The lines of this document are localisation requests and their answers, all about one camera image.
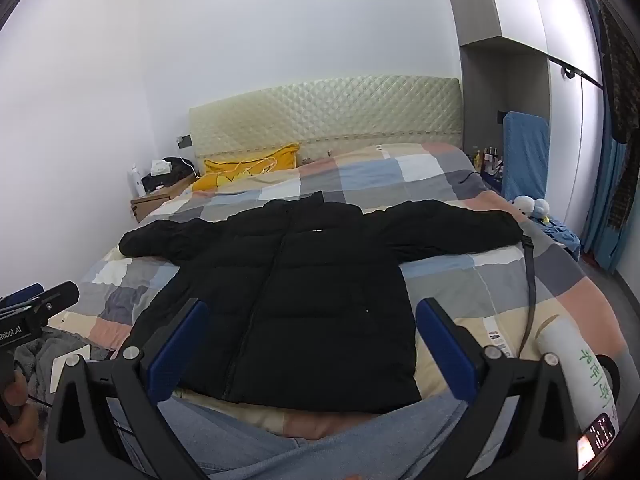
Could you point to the crumpled blue cloth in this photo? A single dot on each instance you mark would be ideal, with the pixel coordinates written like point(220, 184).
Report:
point(562, 237)

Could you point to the yellow pillow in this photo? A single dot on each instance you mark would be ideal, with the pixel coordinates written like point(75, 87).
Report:
point(240, 167)

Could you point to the black phone with lit screen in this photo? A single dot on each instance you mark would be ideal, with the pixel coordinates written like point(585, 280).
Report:
point(597, 437)

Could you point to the white tube with green print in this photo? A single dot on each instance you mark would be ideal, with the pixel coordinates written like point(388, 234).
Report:
point(565, 350)

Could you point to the black bag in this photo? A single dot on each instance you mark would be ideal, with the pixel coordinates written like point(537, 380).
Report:
point(176, 171)

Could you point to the white bottle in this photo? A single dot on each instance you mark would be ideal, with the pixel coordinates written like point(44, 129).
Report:
point(137, 182)

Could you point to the blue towel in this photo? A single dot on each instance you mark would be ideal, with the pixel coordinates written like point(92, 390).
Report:
point(525, 160)

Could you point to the person's left hand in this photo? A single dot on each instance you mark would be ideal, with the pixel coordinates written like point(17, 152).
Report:
point(25, 437)

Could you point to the dark wall socket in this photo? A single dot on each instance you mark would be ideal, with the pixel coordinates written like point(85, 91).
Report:
point(184, 141)

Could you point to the light blue jeans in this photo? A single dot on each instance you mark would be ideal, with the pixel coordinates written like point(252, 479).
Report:
point(300, 460)

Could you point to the black puffer jacket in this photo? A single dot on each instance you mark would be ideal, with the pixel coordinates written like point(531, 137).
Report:
point(300, 285)

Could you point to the grey overhead cabinet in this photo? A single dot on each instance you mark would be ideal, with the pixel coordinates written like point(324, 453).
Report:
point(520, 0)

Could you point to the grey fuzzy cloth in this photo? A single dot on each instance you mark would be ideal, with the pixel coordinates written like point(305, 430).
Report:
point(42, 352)

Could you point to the checkered pastel duvet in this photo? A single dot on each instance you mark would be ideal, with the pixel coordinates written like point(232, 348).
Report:
point(440, 170)

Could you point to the dark patterned hanging garment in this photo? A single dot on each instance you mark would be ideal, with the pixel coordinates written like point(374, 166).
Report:
point(622, 85)

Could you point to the white paper sheet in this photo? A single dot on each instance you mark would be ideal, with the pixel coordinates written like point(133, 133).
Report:
point(57, 367)

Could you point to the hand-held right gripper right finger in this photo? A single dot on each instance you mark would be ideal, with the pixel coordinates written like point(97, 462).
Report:
point(442, 342)

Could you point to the white plush duck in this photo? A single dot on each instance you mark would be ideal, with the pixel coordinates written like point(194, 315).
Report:
point(542, 208)
point(522, 205)

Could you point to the cream quilted headboard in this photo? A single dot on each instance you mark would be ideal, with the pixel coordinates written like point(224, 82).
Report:
point(325, 115)

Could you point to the white tissue box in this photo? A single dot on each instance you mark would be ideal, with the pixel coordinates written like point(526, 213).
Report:
point(160, 167)

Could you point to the wooden nightstand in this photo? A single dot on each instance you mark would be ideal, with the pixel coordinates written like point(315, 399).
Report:
point(150, 205)

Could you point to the row of cosmetic bottles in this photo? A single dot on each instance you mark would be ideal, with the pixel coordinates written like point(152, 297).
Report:
point(487, 160)

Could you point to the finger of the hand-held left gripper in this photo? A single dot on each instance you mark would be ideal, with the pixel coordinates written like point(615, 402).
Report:
point(60, 297)

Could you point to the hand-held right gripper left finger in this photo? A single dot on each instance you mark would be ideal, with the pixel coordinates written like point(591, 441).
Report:
point(180, 345)

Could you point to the black curtain rail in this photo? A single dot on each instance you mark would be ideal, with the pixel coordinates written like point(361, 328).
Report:
point(575, 70)

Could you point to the blue curtain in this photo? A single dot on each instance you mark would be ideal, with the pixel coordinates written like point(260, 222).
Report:
point(600, 210)

